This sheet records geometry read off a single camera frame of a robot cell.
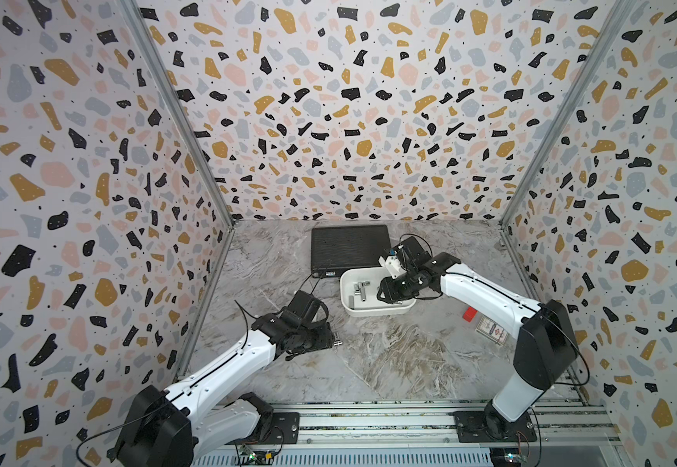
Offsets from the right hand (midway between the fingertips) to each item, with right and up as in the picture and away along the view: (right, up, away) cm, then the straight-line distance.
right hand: (380, 295), depth 85 cm
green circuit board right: (+31, -37, -14) cm, 50 cm away
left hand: (-14, -11, -4) cm, 18 cm away
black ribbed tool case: (-14, +14, +21) cm, 29 cm away
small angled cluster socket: (-6, 0, +16) cm, 17 cm away
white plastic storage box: (-3, -5, +13) cm, 14 cm away
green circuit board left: (-33, -38, -13) cm, 52 cm away
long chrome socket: (-9, -4, +13) cm, 16 cm away
